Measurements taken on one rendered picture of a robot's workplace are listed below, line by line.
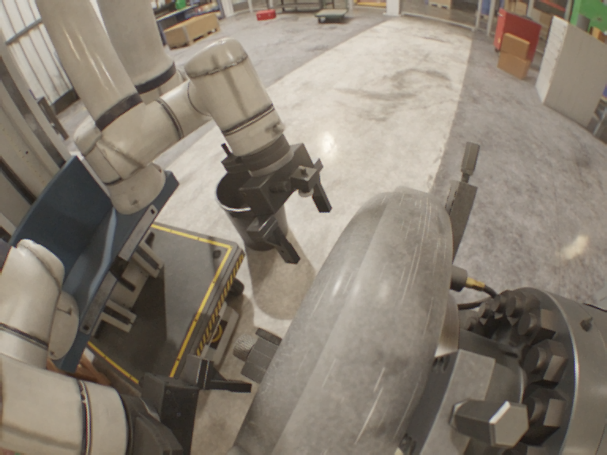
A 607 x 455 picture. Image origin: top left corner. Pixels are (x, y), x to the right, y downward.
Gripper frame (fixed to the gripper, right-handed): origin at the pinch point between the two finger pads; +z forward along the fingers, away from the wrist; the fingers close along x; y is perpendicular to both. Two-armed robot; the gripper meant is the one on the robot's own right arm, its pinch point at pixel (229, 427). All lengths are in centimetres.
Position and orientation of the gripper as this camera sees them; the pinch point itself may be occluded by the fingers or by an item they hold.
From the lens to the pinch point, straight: 42.0
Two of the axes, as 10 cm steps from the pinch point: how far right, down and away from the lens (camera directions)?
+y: -8.5, 1.5, 5.1
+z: 5.1, 4.7, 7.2
